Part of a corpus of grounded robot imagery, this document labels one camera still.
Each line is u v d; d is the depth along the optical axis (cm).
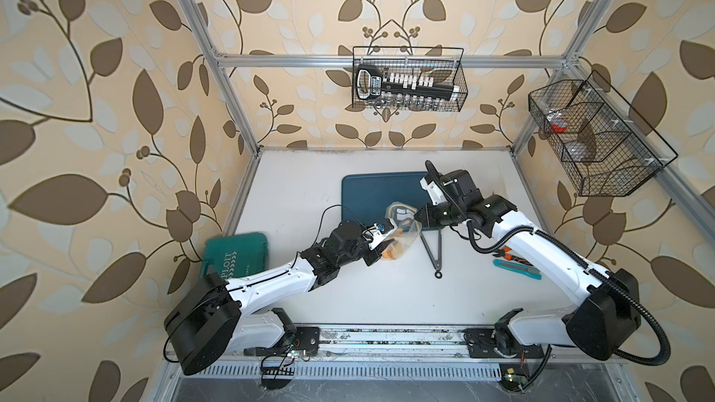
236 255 87
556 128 82
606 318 40
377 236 68
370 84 85
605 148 73
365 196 105
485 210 56
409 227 87
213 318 42
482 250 51
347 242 61
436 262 88
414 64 91
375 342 76
